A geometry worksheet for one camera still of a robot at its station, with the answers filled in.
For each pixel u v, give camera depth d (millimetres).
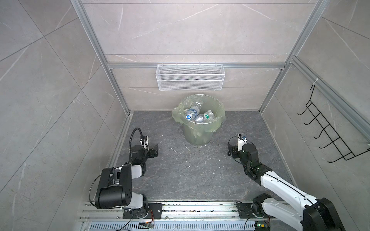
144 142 797
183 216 729
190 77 1009
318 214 404
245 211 729
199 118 837
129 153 673
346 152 588
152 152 837
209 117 845
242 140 713
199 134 876
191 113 796
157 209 736
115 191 435
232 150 746
